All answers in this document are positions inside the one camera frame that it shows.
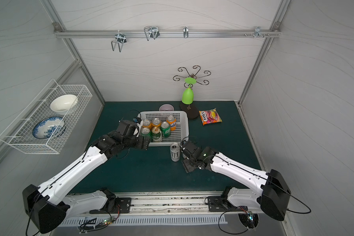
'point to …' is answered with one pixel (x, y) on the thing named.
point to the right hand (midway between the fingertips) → (189, 160)
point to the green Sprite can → (165, 129)
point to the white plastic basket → (178, 135)
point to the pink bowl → (166, 107)
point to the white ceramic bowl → (62, 104)
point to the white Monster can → (175, 151)
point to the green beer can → (156, 134)
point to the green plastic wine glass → (187, 97)
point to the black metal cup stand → (191, 110)
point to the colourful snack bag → (210, 116)
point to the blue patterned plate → (49, 128)
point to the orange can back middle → (156, 122)
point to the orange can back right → (172, 120)
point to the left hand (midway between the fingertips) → (143, 138)
